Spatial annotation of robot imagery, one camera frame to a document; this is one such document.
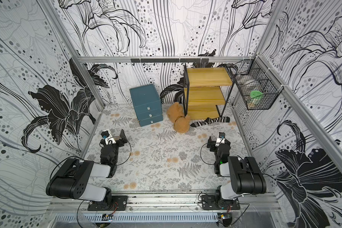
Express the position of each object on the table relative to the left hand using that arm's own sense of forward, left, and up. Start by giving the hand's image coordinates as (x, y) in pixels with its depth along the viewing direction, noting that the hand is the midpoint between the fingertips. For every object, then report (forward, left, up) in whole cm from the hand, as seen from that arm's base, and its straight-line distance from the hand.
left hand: (118, 133), depth 88 cm
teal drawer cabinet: (+16, -18, +10) cm, 26 cm away
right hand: (+2, -65, -3) cm, 65 cm away
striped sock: (+19, -62, -8) cm, 65 cm away
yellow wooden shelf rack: (+37, -59, +5) cm, 70 cm away
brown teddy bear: (+18, -36, -2) cm, 41 cm away
